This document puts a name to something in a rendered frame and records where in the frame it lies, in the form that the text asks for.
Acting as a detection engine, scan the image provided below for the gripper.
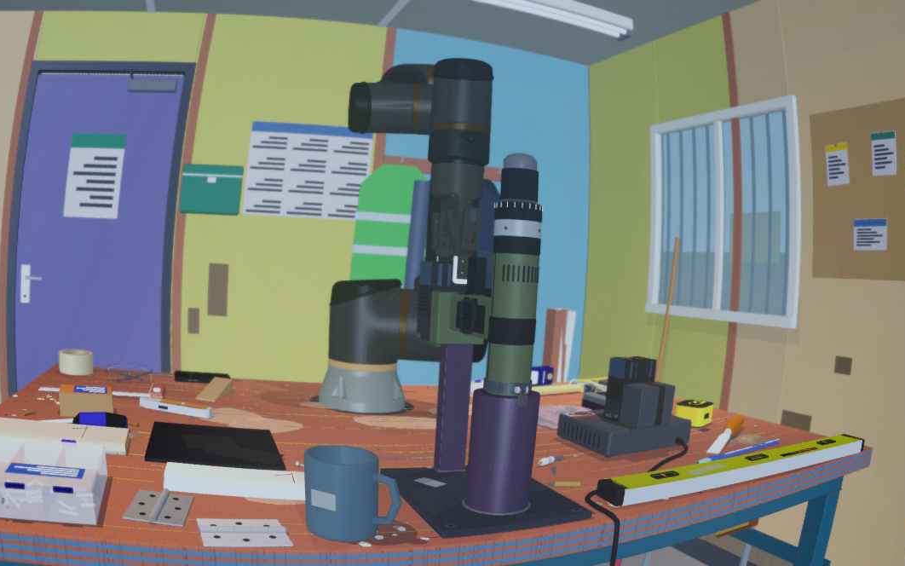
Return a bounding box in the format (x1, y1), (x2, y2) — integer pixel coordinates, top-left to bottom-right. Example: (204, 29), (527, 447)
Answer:
(429, 130), (493, 269)

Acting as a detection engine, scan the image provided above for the black drill trigger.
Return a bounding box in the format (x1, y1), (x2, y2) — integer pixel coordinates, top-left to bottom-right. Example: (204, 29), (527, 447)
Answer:
(455, 296), (490, 336)

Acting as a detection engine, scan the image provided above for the dark purple drill stand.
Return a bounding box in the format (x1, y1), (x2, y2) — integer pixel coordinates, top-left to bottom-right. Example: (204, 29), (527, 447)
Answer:
(380, 344), (594, 540)

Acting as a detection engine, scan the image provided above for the grey battery charger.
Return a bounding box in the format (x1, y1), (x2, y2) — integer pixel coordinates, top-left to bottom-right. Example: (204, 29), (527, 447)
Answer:
(556, 380), (694, 459)

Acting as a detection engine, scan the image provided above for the black mat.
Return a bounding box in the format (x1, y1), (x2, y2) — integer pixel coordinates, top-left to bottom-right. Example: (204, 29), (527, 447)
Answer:
(143, 422), (287, 472)

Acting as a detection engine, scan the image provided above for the grey blue pipe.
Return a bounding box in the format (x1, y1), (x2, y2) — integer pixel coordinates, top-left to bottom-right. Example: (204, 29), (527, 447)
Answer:
(406, 181), (431, 289)

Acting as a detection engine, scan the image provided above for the green white striped board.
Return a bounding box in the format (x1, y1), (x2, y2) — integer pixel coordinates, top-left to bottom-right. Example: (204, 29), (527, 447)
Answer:
(349, 163), (432, 285)

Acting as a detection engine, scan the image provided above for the brown plank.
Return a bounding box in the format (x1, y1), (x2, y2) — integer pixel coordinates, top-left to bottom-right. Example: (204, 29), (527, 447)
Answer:
(542, 307), (579, 383)

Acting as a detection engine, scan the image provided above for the white poster blue header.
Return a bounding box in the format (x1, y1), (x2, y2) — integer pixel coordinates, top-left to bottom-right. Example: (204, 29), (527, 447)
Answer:
(242, 120), (376, 222)

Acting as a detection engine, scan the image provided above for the grey flat box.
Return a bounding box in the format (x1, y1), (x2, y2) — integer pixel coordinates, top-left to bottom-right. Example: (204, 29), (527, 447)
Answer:
(580, 376), (611, 412)

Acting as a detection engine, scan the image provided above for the pink notepad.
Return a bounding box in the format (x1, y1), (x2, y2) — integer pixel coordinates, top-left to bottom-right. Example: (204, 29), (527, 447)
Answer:
(536, 403), (597, 432)

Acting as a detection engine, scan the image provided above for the wooden stick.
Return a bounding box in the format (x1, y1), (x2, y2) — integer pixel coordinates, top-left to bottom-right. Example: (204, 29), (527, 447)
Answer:
(654, 236), (683, 384)

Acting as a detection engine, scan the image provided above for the ceiling light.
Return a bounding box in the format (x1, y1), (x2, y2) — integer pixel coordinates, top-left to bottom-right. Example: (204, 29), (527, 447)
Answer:
(471, 0), (635, 41)

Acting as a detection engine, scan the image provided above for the white framed window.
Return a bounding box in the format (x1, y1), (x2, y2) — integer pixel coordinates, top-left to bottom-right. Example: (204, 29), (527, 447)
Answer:
(643, 95), (803, 331)

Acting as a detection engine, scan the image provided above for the blue mug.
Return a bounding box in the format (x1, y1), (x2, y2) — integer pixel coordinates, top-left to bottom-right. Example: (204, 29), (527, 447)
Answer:
(303, 444), (403, 544)

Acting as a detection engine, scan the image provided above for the tan wooden wedge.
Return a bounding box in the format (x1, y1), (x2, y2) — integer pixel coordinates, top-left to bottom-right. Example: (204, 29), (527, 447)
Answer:
(195, 376), (235, 404)

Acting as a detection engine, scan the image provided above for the yellow tape measure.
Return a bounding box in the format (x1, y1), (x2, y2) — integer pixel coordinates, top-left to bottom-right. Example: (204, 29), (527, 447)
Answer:
(673, 397), (716, 429)

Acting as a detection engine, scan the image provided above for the white orange utility knife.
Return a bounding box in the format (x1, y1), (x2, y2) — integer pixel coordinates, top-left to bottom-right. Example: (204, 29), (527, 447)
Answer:
(138, 395), (215, 420)

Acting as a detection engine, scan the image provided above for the white orange marker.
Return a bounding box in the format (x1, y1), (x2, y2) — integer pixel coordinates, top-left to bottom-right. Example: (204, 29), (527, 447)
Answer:
(704, 413), (746, 456)

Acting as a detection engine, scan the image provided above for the white long block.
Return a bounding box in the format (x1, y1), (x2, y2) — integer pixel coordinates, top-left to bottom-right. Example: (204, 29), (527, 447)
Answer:
(163, 461), (308, 503)

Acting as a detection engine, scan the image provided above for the blue pen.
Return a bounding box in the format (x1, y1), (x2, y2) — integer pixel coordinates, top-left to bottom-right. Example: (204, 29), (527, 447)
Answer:
(695, 437), (782, 465)

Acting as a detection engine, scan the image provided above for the white ruler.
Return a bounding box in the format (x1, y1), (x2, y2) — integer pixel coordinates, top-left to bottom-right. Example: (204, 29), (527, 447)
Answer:
(37, 384), (165, 400)

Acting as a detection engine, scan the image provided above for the yellow spirit level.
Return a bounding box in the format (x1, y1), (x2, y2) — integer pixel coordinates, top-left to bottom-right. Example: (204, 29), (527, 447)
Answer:
(594, 432), (867, 509)

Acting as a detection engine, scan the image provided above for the silver wide hinge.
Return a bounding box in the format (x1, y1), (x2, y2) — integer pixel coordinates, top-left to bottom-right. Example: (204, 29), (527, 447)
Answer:
(196, 517), (295, 549)

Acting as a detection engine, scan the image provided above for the white notice green header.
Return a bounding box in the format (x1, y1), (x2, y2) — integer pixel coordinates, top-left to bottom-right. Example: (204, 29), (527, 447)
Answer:
(62, 133), (129, 221)

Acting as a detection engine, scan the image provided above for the purple door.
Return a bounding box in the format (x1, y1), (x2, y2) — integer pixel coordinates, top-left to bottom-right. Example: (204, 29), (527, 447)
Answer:
(6, 62), (197, 394)

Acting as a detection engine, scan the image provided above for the masking tape roll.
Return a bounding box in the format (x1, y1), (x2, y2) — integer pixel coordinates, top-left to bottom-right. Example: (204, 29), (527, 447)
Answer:
(58, 349), (95, 377)

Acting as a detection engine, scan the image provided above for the silver small hinge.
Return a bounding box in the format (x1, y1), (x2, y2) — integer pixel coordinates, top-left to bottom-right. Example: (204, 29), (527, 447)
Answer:
(122, 488), (195, 528)

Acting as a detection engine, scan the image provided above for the small cardboard box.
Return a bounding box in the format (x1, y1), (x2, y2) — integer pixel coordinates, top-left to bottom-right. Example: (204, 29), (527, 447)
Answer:
(58, 383), (115, 418)

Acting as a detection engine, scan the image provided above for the cork notice board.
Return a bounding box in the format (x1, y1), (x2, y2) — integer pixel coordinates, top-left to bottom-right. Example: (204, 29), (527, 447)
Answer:
(807, 90), (905, 285)

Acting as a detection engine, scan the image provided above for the blue framed workbench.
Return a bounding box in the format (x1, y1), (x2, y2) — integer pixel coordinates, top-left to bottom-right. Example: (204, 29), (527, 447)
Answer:
(0, 362), (875, 566)

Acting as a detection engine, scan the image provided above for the cream long box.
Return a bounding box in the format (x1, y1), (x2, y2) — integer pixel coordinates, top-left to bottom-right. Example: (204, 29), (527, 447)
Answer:
(0, 413), (132, 458)

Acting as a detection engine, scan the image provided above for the white parts organizer box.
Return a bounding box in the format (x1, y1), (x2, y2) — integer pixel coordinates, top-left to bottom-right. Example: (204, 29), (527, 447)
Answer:
(0, 430), (109, 526)

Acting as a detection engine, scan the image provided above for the green cordless drill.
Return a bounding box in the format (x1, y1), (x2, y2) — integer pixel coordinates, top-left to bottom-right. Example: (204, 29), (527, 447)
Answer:
(427, 153), (545, 396)

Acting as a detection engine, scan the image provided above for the grey clamp ring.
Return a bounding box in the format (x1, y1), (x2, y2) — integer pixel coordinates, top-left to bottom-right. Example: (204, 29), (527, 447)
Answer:
(481, 378), (533, 407)

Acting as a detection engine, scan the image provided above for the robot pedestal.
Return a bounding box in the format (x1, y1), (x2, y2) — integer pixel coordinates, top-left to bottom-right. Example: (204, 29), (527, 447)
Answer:
(317, 360), (412, 415)

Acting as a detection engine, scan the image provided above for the green wall cabinet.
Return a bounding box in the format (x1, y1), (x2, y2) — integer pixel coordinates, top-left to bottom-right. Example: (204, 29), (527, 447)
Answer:
(178, 163), (245, 217)

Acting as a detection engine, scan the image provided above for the black charger cable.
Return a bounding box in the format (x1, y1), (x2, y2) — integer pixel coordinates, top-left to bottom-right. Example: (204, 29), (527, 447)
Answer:
(584, 436), (691, 566)

